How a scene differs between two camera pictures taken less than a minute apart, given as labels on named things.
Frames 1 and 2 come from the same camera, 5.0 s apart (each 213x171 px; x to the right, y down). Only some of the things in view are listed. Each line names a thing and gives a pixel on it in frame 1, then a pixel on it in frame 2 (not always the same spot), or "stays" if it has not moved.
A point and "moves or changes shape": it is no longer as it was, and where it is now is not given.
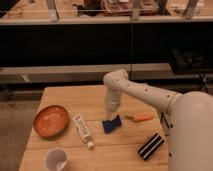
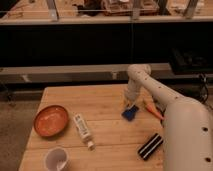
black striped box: (151, 146) stays
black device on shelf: (182, 61) stays
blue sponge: (110, 125) to (130, 113)
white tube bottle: (84, 131) stays
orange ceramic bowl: (50, 121) stays
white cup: (56, 159) stays
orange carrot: (140, 117) moves or changes shape
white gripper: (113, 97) to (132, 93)
